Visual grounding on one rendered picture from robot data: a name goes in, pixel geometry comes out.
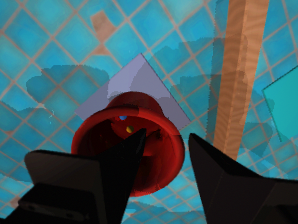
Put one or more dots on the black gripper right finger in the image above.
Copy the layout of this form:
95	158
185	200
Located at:
230	192

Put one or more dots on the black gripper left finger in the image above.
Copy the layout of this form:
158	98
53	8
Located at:
109	175

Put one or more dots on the dark red cup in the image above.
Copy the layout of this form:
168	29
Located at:
164	152

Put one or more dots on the orange wooden bar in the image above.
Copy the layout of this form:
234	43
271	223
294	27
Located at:
244	35

